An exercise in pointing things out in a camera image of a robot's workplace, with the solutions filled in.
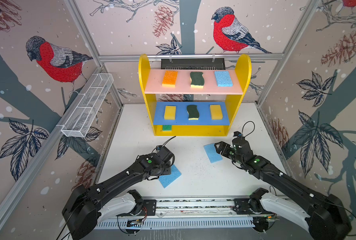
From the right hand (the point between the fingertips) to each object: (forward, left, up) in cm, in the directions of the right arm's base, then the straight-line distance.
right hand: (217, 148), depth 82 cm
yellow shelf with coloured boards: (+48, +12, -10) cm, 51 cm away
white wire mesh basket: (-1, +70, +22) cm, 73 cm away
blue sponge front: (-15, +28, -10) cm, 33 cm away
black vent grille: (+47, +14, +25) cm, 56 cm away
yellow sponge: (+22, +29, +5) cm, 37 cm away
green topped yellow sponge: (+19, +32, -8) cm, 38 cm away
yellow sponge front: (+22, -1, +5) cm, 23 cm away
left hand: (-12, +28, -4) cm, 30 cm away
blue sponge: (0, +1, -10) cm, 10 cm away
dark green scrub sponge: (+23, +14, +5) cm, 28 cm away
